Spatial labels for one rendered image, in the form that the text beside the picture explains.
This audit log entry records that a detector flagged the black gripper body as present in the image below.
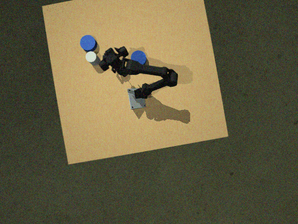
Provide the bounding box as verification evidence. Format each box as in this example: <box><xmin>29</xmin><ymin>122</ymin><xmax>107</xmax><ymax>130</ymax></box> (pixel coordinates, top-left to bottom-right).
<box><xmin>99</xmin><ymin>46</ymin><xmax>129</xmax><ymax>71</ymax></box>

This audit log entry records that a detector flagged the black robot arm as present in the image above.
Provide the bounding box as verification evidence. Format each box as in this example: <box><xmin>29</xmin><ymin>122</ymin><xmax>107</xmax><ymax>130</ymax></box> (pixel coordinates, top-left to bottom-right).
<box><xmin>104</xmin><ymin>48</ymin><xmax>178</xmax><ymax>99</ymax></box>

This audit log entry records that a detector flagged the blue short cylinder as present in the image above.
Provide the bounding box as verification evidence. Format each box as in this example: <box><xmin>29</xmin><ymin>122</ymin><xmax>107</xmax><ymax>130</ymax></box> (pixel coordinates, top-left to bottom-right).
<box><xmin>80</xmin><ymin>35</ymin><xmax>97</xmax><ymax>52</ymax></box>
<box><xmin>130</xmin><ymin>51</ymin><xmax>146</xmax><ymax>65</ymax></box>

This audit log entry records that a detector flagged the grey cylinder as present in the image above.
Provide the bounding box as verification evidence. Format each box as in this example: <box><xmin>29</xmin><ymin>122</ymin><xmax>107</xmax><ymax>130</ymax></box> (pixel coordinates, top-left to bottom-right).
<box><xmin>86</xmin><ymin>52</ymin><xmax>100</xmax><ymax>66</ymax></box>

